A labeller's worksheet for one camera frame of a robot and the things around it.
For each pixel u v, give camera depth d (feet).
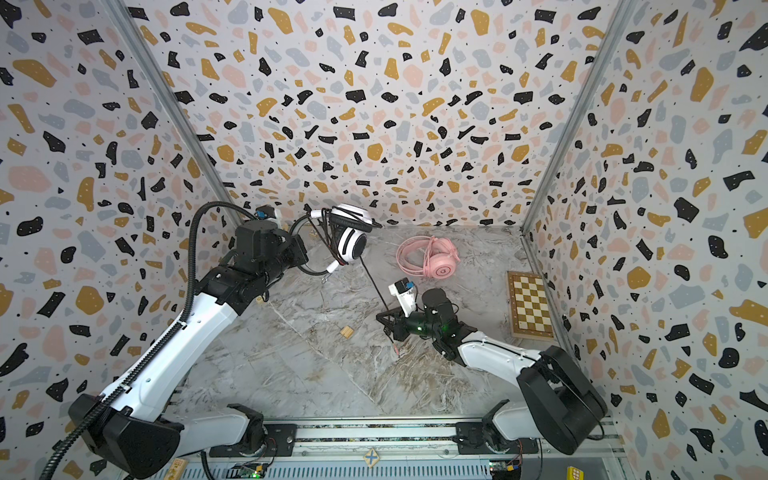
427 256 3.40
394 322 2.57
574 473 2.26
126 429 1.19
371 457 2.33
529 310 3.12
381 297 2.56
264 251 1.80
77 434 1.14
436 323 2.16
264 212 2.09
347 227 2.20
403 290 2.40
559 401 1.41
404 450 2.40
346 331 3.02
